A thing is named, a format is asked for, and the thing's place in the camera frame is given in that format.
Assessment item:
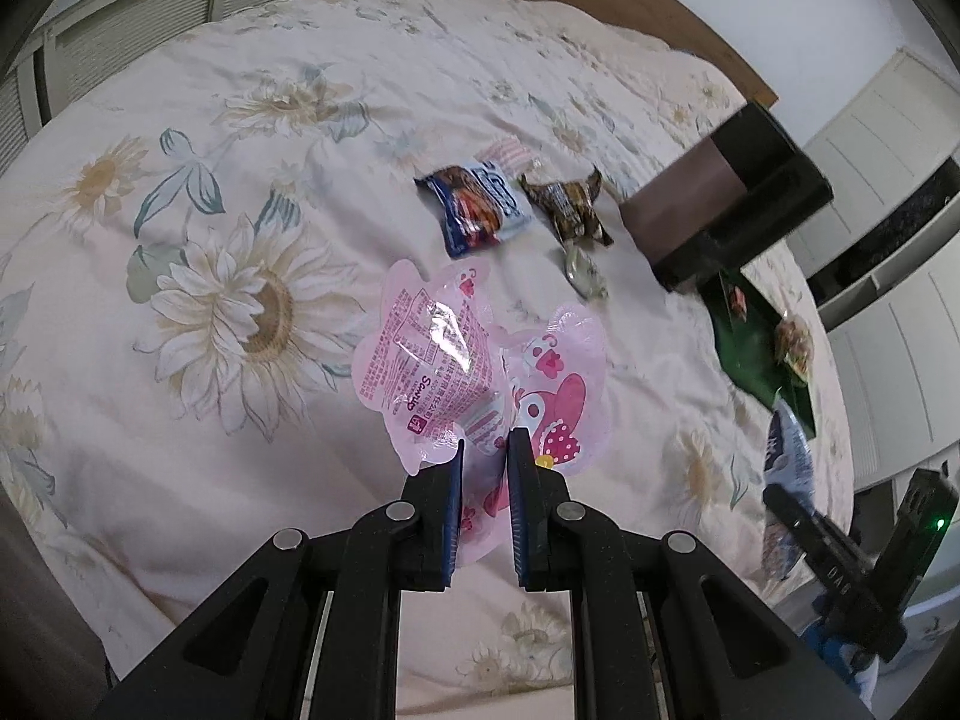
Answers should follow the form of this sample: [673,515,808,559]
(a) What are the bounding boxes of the pink heart snack bag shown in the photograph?
[352,257,612,566]

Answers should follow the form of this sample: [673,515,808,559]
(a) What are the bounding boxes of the brown gold snack packet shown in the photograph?
[517,167,613,247]

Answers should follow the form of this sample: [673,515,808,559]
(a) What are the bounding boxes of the green tray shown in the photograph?
[698,271,817,439]

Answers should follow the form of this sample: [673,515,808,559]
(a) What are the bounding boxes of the black brown trash bin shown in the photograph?
[620,101,833,291]

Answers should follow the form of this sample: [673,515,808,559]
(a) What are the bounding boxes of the clear bag of mixed snacks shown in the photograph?
[775,312,814,383]

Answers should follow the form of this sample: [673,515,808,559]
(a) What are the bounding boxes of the pink striped snack packet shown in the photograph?
[475,135,537,179]

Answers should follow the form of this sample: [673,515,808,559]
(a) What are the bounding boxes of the blue noodle snack packet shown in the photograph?
[415,161,534,259]

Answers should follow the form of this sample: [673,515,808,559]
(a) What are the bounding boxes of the white radiator cover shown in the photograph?
[2,0,275,167]

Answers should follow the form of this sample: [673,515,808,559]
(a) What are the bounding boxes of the white wardrobe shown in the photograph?
[788,49,958,488]

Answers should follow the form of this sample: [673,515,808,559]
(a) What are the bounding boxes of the white blue snack packet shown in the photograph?
[761,395,815,580]

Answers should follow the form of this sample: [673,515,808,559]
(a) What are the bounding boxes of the floral bed quilt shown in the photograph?
[2,0,811,718]

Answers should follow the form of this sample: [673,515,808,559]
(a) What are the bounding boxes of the small grey-green candy packet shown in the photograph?
[563,241,608,301]

